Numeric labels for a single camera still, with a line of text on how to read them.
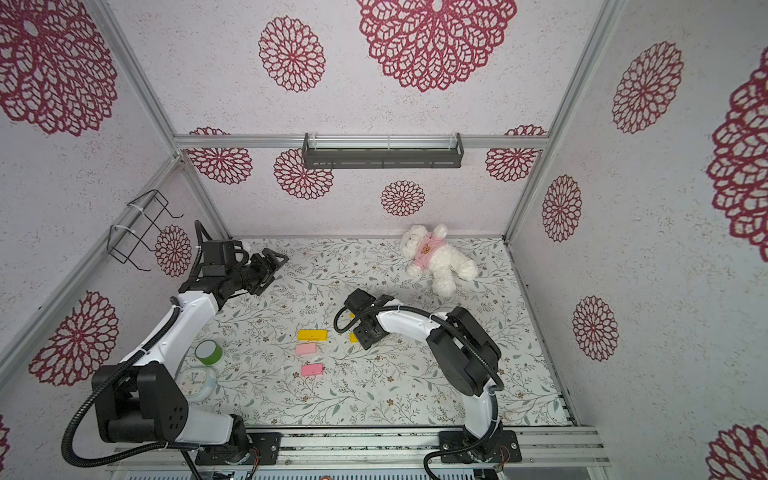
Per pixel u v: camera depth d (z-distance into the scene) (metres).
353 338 0.92
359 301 0.74
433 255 1.05
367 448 0.76
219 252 0.64
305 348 0.91
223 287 0.61
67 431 0.37
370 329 0.66
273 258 0.77
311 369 0.87
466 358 0.49
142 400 0.46
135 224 0.77
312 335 0.94
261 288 0.77
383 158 0.88
